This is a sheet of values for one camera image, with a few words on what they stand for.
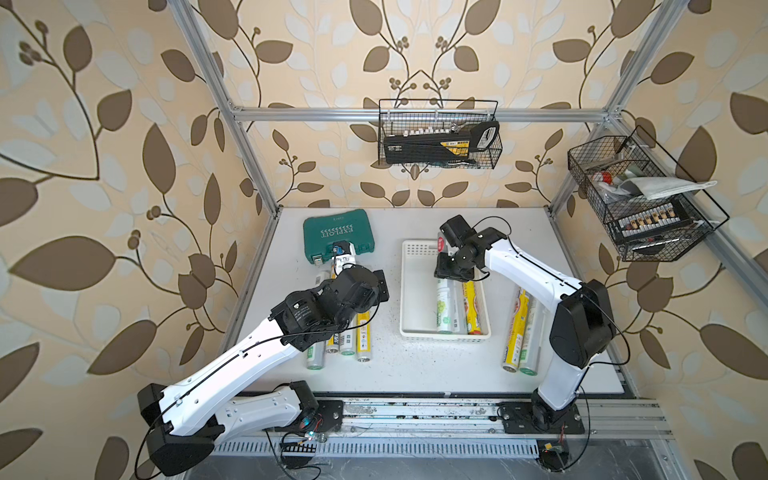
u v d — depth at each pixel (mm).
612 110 889
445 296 817
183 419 382
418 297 929
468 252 631
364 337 844
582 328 462
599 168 839
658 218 666
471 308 889
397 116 912
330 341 843
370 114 928
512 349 823
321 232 1079
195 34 753
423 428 737
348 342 825
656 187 637
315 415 667
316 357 807
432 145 824
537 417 665
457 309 886
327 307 484
